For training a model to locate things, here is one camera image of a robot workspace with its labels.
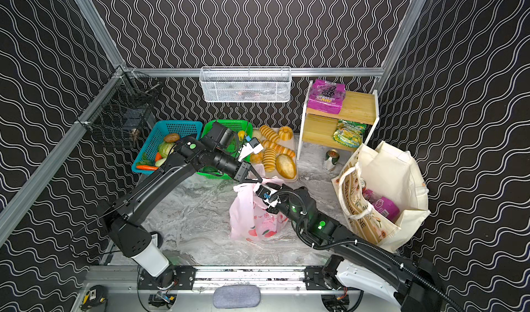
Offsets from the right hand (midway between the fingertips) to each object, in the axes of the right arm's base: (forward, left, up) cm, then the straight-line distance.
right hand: (265, 181), depth 72 cm
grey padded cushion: (-31, +10, -22) cm, 39 cm away
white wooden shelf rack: (+37, -25, -8) cm, 45 cm away
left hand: (-4, 0, +6) cm, 8 cm away
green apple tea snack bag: (+31, -38, -7) cm, 49 cm away
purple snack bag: (-3, -45, -13) cm, 47 cm away
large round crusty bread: (+22, -8, -20) cm, 31 cm away
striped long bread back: (+45, 0, -20) cm, 49 cm away
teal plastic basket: (+53, +52, -23) cm, 78 cm away
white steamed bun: (+45, +7, -21) cm, 50 cm away
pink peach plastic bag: (-12, +5, -6) cm, 14 cm away
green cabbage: (+28, +52, -14) cm, 61 cm away
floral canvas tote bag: (+4, -46, -15) cm, 48 cm away
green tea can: (+25, -31, -15) cm, 42 cm away
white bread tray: (+41, -12, -25) cm, 49 cm away
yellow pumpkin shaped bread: (+46, -9, -21) cm, 51 cm away
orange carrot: (+18, +57, -15) cm, 62 cm away
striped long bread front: (+28, -1, -22) cm, 35 cm away
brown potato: (+40, +53, -18) cm, 69 cm away
